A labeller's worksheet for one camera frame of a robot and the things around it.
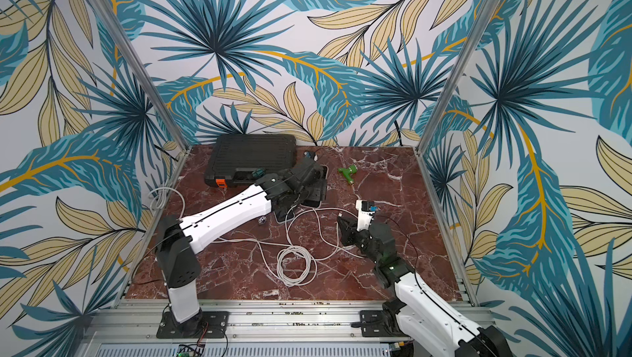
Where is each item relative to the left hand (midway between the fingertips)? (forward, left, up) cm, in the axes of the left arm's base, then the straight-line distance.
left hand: (316, 187), depth 81 cm
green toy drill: (+22, -14, -20) cm, 33 cm away
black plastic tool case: (+23, +34, -13) cm, 43 cm away
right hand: (-11, -3, -5) cm, 13 cm away
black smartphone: (-6, -1, +8) cm, 10 cm away
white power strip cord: (+8, +55, -16) cm, 58 cm away
